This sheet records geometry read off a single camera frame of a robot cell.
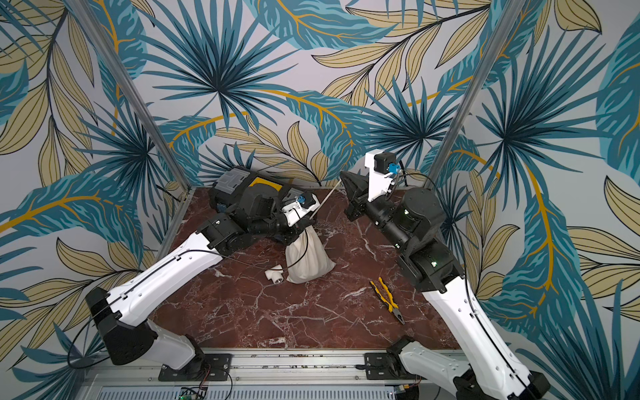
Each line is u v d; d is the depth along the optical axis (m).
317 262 0.78
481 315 0.39
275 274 0.90
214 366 0.73
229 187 0.95
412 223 0.39
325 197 0.60
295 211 0.56
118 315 0.39
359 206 0.46
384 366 0.73
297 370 0.74
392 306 0.85
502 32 0.72
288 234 0.61
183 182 1.18
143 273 0.43
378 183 0.44
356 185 0.49
